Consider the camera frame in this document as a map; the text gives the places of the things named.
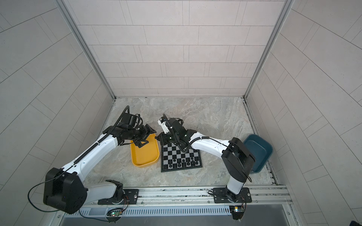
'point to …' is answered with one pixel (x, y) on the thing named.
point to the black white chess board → (173, 159)
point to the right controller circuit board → (237, 211)
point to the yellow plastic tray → (147, 154)
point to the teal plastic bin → (260, 149)
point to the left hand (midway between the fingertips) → (157, 133)
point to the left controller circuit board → (115, 213)
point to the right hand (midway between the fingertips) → (156, 139)
